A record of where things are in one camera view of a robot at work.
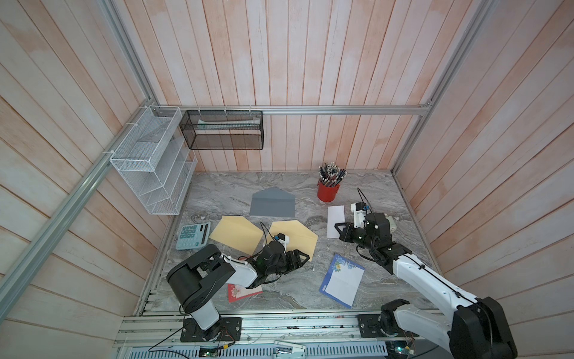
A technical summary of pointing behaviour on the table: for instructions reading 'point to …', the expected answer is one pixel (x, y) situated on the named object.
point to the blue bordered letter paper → (341, 280)
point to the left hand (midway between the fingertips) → (305, 263)
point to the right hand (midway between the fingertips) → (335, 223)
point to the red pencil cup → (327, 194)
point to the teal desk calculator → (193, 235)
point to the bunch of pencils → (330, 174)
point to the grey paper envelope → (273, 201)
